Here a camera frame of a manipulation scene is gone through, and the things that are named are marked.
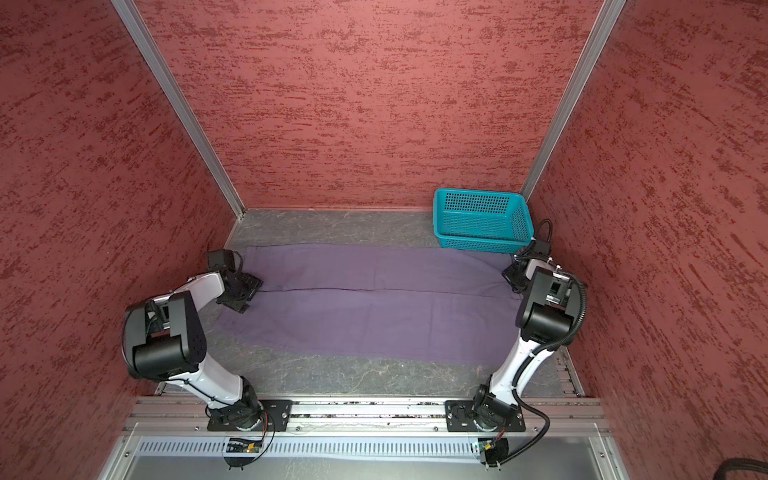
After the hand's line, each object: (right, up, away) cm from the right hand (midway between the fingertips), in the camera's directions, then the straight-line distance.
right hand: (508, 281), depth 100 cm
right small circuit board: (-15, -37, -29) cm, 49 cm away
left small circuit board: (-77, -37, -28) cm, 90 cm away
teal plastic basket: (-2, +22, +18) cm, 28 cm away
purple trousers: (-43, -6, -5) cm, 44 cm away
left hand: (-84, -4, -5) cm, 84 cm away
